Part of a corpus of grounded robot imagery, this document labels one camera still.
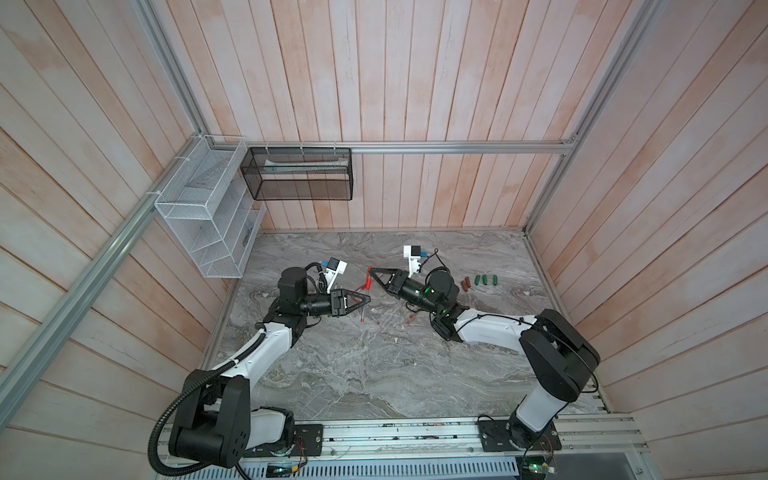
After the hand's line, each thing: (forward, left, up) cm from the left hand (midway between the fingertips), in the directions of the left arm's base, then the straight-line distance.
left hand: (367, 306), depth 75 cm
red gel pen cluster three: (-1, +1, +1) cm, 2 cm away
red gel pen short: (+7, -2, -21) cm, 22 cm away
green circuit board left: (-33, +20, -21) cm, 44 cm away
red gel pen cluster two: (+8, -14, -21) cm, 26 cm away
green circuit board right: (-32, -41, -22) cm, 56 cm away
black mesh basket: (+51, +25, +4) cm, 57 cm away
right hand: (+7, 0, +5) cm, 8 cm away
